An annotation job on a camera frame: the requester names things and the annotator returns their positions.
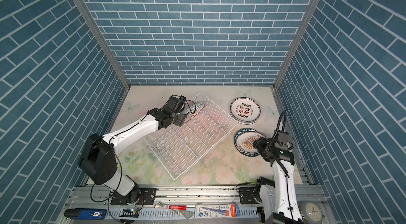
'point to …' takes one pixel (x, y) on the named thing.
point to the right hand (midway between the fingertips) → (256, 142)
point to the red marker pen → (176, 207)
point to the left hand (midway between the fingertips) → (177, 113)
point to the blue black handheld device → (86, 213)
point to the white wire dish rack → (181, 149)
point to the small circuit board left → (130, 213)
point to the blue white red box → (217, 211)
